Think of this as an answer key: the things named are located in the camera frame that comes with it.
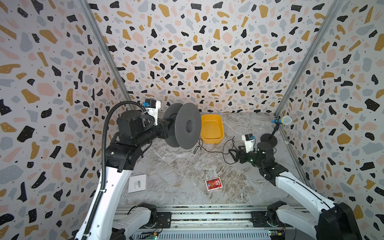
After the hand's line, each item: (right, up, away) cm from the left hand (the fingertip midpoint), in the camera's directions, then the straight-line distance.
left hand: (172, 117), depth 60 cm
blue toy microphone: (+59, 0, +24) cm, 64 cm away
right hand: (+29, -14, +21) cm, 38 cm away
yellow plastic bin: (+19, -5, +51) cm, 55 cm away
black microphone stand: (+60, -12, +46) cm, 77 cm away
